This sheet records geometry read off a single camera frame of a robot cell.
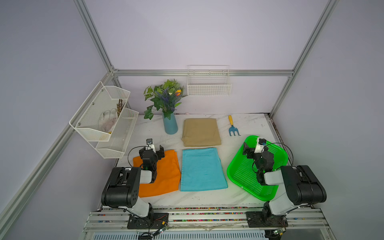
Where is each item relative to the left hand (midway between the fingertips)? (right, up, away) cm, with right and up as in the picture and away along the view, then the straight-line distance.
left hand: (152, 147), depth 94 cm
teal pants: (+32, -13, -5) cm, 34 cm away
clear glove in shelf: (-19, +17, -16) cm, 30 cm away
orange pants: (+11, -14, -7) cm, 19 cm away
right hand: (+63, +2, -1) cm, 63 cm away
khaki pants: (+29, +10, +14) cm, 34 cm away
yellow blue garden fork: (+56, +13, +19) cm, 61 cm away
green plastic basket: (+56, -14, -4) cm, 58 cm away
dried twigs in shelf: (-15, +24, -13) cm, 31 cm away
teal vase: (+10, +14, +11) cm, 20 cm away
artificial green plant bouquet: (+10, +30, -11) cm, 33 cm away
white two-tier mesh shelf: (-24, +2, -5) cm, 25 cm away
